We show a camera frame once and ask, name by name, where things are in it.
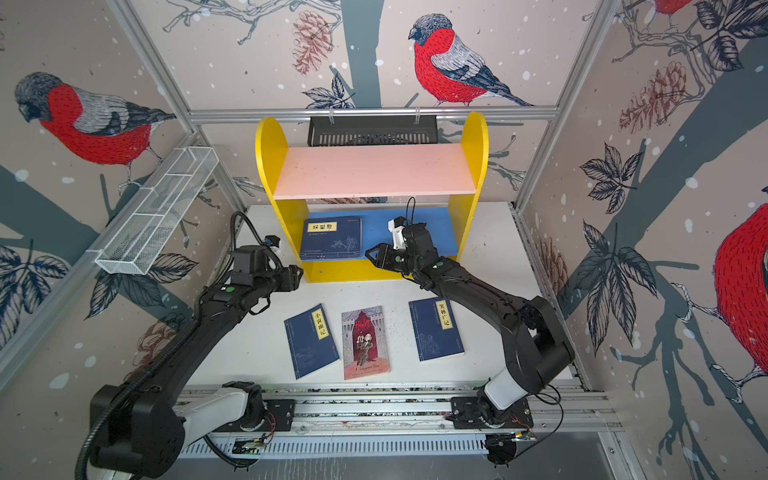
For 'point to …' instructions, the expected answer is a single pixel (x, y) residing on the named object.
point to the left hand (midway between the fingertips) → (291, 269)
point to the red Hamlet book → (365, 348)
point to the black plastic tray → (328, 131)
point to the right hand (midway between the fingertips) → (367, 257)
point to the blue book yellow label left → (310, 340)
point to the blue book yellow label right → (435, 329)
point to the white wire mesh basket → (145, 226)
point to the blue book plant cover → (332, 237)
